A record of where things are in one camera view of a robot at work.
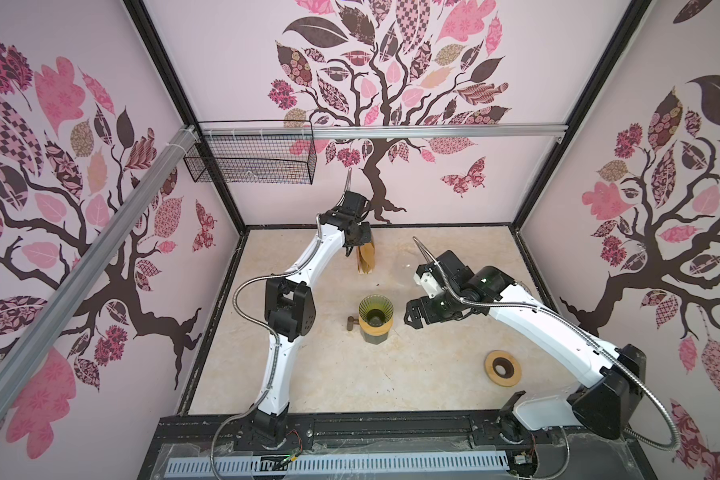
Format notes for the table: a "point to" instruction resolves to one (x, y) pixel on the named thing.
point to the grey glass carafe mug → (373, 338)
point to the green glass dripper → (376, 310)
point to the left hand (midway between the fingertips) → (361, 238)
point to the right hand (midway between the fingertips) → (418, 313)
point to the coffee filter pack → (365, 258)
